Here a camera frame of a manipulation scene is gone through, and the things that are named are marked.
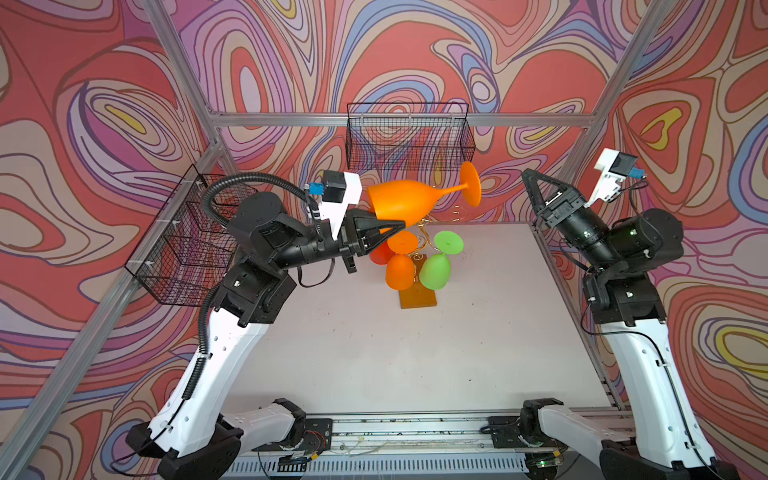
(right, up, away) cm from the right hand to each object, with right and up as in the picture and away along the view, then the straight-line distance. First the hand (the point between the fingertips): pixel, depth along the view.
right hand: (521, 183), depth 52 cm
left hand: (-22, -8, -8) cm, 24 cm away
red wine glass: (-25, -13, +30) cm, 41 cm away
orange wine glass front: (-20, -17, +23) cm, 35 cm away
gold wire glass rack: (-13, -27, +46) cm, 55 cm away
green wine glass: (-11, -17, +26) cm, 33 cm away
